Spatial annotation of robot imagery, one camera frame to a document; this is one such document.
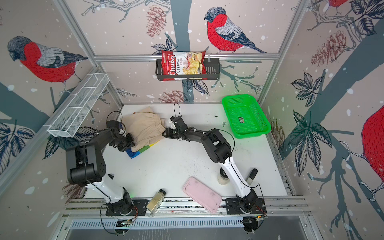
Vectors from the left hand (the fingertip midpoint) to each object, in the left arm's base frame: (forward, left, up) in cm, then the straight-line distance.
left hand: (133, 143), depth 93 cm
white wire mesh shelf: (-2, +22, +26) cm, 35 cm away
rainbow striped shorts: (-7, -1, -3) cm, 7 cm away
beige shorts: (+11, -6, +2) cm, 13 cm away
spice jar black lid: (-33, -20, -1) cm, 39 cm away
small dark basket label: (+21, -74, -4) cm, 78 cm away
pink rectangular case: (-29, -43, -3) cm, 52 cm away
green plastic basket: (+24, -79, -3) cm, 82 cm away
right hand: (+6, -17, -4) cm, 18 cm away
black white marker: (-21, -71, +1) cm, 74 cm away
